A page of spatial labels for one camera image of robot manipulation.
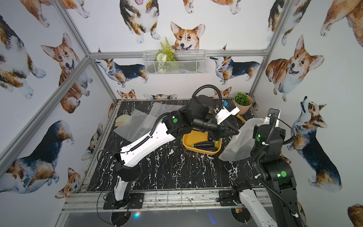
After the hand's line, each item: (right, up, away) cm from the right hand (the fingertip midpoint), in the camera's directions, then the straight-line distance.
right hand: (274, 121), depth 56 cm
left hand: (-15, -5, -3) cm, 16 cm away
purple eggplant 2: (-22, -19, +33) cm, 44 cm away
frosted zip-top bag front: (-10, -13, +11) cm, 20 cm away
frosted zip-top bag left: (-71, -6, +47) cm, 86 cm away
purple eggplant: (-30, -18, +34) cm, 49 cm away
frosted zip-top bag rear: (-58, +5, +58) cm, 82 cm away
